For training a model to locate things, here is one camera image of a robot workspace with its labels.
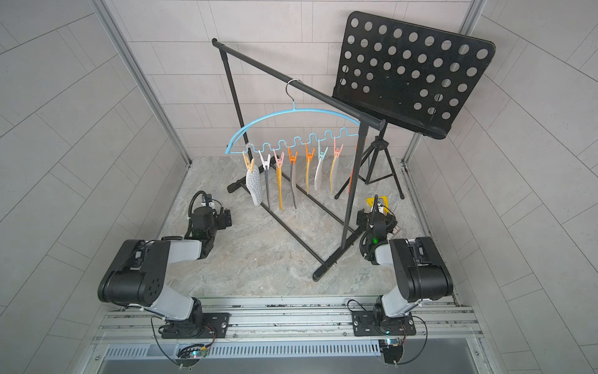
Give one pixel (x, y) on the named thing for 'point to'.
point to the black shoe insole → (255, 184)
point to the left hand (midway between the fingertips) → (220, 207)
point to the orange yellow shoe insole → (280, 188)
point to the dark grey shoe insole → (268, 192)
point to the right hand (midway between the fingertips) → (375, 208)
